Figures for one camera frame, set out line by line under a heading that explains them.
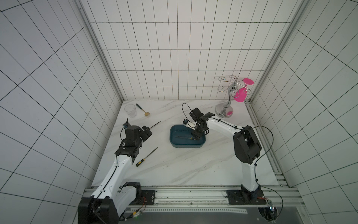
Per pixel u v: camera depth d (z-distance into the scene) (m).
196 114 0.77
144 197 0.72
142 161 0.86
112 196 0.41
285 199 0.72
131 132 0.61
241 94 0.98
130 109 1.08
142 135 0.74
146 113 1.11
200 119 0.70
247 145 0.52
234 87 0.92
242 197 0.66
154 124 1.04
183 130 0.88
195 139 0.94
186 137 0.94
